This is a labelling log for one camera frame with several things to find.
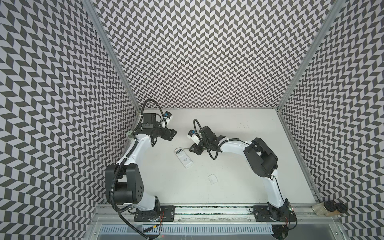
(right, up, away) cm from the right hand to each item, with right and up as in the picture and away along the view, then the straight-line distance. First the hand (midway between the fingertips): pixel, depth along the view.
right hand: (190, 152), depth 93 cm
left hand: (-12, +15, -5) cm, 20 cm away
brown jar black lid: (+73, -22, -23) cm, 80 cm away
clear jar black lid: (+64, -21, -24) cm, 71 cm away
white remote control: (-4, -3, -3) cm, 6 cm away
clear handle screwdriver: (-3, +3, -1) cm, 4 cm away
